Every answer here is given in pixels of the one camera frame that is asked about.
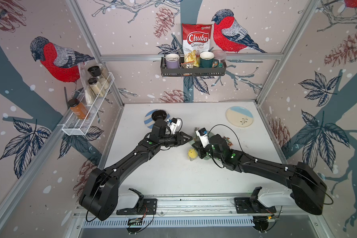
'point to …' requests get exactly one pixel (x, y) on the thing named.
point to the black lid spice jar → (97, 90)
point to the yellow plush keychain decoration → (192, 154)
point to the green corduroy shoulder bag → (194, 138)
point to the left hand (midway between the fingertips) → (192, 137)
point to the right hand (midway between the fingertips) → (193, 142)
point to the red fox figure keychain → (229, 143)
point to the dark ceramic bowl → (158, 114)
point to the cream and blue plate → (239, 116)
